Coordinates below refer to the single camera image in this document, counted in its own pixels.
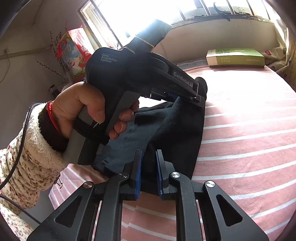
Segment left floral sleeve forearm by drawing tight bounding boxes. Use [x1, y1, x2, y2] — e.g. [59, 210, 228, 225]
[1, 102, 67, 240]

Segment colourful snack bag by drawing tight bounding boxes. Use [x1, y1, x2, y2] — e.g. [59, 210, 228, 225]
[57, 28, 95, 82]

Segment green cardboard box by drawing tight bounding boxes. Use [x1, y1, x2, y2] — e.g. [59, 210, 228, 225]
[206, 48, 265, 68]

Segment black pants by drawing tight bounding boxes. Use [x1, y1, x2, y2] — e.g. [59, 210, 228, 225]
[91, 97, 205, 195]

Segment cream heart curtain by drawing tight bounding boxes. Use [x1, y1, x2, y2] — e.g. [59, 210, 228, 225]
[262, 20, 295, 90]

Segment grey mattress pad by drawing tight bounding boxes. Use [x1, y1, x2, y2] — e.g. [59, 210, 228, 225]
[177, 58, 208, 71]

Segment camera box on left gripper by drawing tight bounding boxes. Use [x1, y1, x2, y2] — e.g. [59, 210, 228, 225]
[123, 20, 172, 53]

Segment pink striped bed sheet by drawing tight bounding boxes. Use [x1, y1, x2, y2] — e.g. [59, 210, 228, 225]
[49, 67, 295, 240]

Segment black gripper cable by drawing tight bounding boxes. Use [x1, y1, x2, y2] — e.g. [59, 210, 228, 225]
[0, 102, 42, 225]

